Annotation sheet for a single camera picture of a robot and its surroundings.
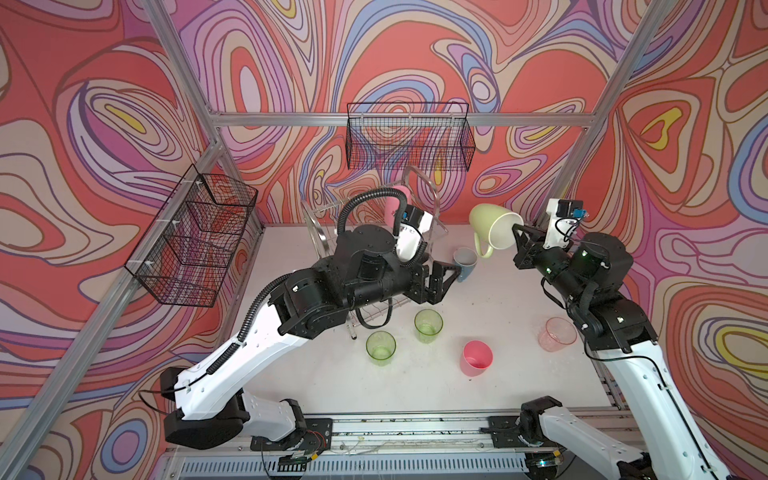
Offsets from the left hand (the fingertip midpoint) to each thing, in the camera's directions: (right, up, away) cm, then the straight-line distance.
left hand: (449, 263), depth 51 cm
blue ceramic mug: (+15, 0, +45) cm, 48 cm away
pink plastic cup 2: (+15, -28, +33) cm, 46 cm away
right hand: (+17, +6, +12) cm, 21 cm away
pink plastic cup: (-9, +15, +27) cm, 32 cm away
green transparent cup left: (-13, -26, +35) cm, 46 cm away
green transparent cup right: (+2, -20, +39) cm, 44 cm away
